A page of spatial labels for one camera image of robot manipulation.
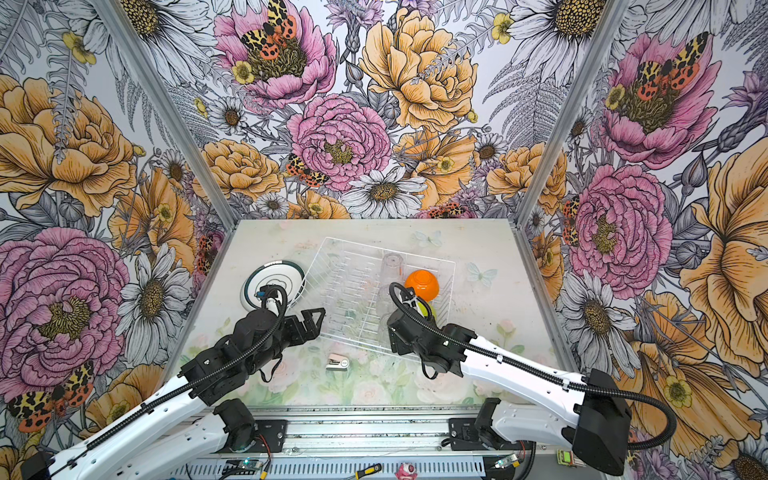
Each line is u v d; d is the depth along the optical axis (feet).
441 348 1.76
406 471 2.15
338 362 2.78
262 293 2.14
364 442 2.45
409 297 2.21
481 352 1.62
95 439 1.41
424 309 2.18
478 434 2.16
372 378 2.75
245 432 2.14
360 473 2.26
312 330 2.18
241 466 2.34
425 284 3.17
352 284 3.36
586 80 2.72
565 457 2.28
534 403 1.50
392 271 3.16
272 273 3.37
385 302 2.88
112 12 2.32
